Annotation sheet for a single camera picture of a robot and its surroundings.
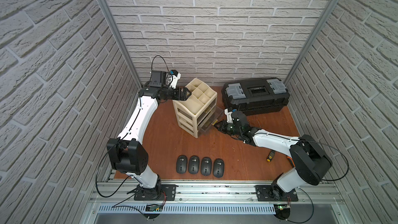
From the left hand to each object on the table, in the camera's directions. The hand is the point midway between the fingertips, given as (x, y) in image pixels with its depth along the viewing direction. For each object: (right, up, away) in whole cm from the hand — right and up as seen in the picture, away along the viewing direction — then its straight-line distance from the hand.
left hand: (187, 89), depth 81 cm
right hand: (+15, -20, +5) cm, 25 cm away
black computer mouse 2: (+4, -40, +1) cm, 40 cm away
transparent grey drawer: (+9, -21, +9) cm, 25 cm away
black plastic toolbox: (+42, -3, +11) cm, 43 cm away
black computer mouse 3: (+10, -40, -1) cm, 42 cm away
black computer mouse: (-3, -40, 0) cm, 40 cm away
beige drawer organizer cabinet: (+2, -12, -7) cm, 14 cm away
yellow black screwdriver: (+46, -37, +2) cm, 59 cm away
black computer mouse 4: (+17, -41, -1) cm, 45 cm away
